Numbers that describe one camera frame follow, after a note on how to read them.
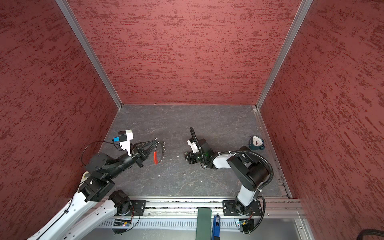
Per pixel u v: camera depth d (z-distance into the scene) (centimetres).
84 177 82
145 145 56
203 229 68
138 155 52
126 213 71
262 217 70
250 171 47
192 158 81
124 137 51
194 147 83
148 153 57
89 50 87
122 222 72
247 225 71
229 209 74
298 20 76
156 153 59
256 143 95
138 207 74
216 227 67
